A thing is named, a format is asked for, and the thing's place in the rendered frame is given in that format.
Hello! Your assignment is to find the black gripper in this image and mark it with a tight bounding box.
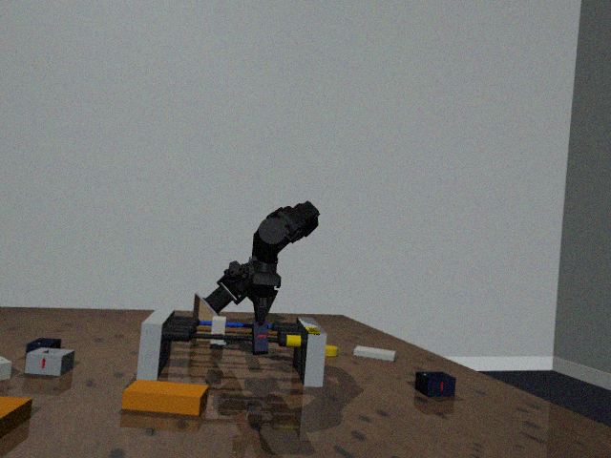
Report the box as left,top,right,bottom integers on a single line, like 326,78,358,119
246,252,281,324

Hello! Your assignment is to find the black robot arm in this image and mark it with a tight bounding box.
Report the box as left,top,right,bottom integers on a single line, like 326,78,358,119
205,201,320,316

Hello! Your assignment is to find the yellow disc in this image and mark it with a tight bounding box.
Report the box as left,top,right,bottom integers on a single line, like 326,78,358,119
325,345,338,356

